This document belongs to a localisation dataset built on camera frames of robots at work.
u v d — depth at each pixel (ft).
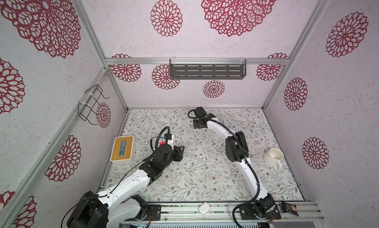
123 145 3.11
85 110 2.40
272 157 3.07
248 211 2.42
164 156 2.02
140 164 2.13
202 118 2.79
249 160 2.24
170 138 2.34
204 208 2.46
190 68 3.10
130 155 2.88
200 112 2.94
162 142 2.26
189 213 2.45
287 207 2.42
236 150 2.36
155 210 2.45
